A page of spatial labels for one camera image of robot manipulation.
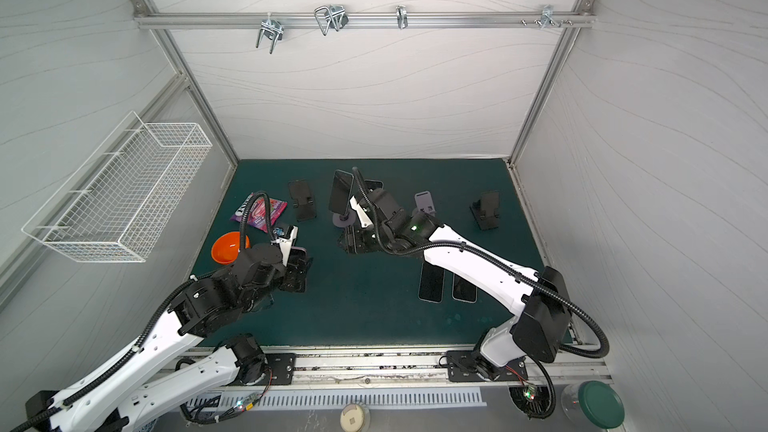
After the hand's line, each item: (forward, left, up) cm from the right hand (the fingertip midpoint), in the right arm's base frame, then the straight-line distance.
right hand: (348, 234), depth 73 cm
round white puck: (-36, -5, -11) cm, 38 cm away
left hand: (-4, +11, -2) cm, 12 cm away
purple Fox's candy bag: (+17, +37, -19) cm, 45 cm away
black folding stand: (+22, -41, -18) cm, 49 cm away
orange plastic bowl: (+4, +42, -19) cm, 46 cm away
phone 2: (-3, -23, -23) cm, 32 cm away
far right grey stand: (+23, -20, -15) cm, 34 cm away
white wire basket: (-1, +53, +10) cm, 54 cm away
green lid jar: (-30, -55, -14) cm, 64 cm away
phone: (-8, +10, +4) cm, 13 cm away
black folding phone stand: (+24, +23, -15) cm, 36 cm away
